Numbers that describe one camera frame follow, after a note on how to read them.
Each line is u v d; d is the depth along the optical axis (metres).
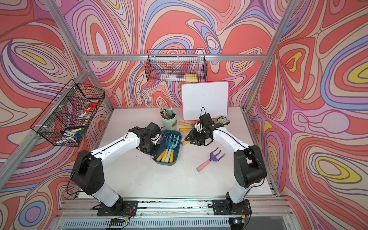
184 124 1.08
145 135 0.62
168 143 0.96
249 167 0.46
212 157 0.91
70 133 0.70
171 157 0.89
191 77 0.82
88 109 0.78
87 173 0.44
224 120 1.01
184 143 0.98
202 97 0.99
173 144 0.93
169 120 0.96
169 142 0.96
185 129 1.03
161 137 0.88
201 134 0.75
